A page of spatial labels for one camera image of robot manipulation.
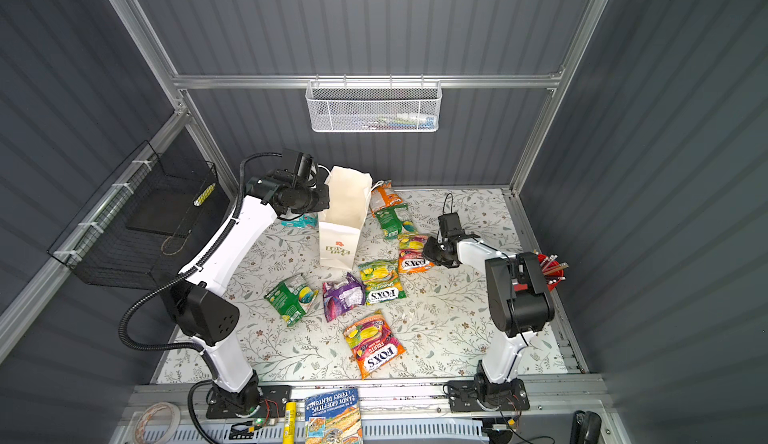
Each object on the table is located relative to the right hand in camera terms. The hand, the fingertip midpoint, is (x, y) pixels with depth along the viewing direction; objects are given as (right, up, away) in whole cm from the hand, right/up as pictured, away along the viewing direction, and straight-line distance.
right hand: (429, 254), depth 98 cm
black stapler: (+31, -35, -32) cm, 57 cm away
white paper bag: (-26, +10, -21) cm, 35 cm away
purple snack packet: (-27, -11, -11) cm, 31 cm away
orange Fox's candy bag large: (-18, -22, -18) cm, 33 cm away
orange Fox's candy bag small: (-6, -1, 0) cm, 6 cm away
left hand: (-31, +18, -15) cm, 39 cm away
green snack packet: (-13, +11, +7) cm, 19 cm away
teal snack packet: (-42, +11, +10) cm, 45 cm away
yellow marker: (-36, -36, -29) cm, 59 cm away
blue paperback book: (-26, -35, -29) cm, 52 cm away
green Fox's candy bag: (-16, -8, -6) cm, 18 cm away
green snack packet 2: (-42, -11, -11) cm, 45 cm away
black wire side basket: (-74, +10, -24) cm, 78 cm away
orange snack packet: (-16, +19, +14) cm, 29 cm away
